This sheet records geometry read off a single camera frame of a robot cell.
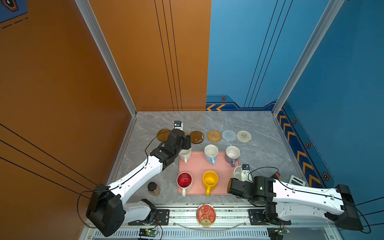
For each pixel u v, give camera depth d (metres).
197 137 1.06
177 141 0.60
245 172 0.67
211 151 0.92
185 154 0.86
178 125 0.69
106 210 0.40
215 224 0.72
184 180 0.83
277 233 0.70
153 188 0.74
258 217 0.73
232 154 0.96
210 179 0.85
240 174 0.68
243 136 1.05
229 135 1.05
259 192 0.49
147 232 0.71
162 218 0.74
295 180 0.85
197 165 0.97
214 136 1.05
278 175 0.87
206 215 0.71
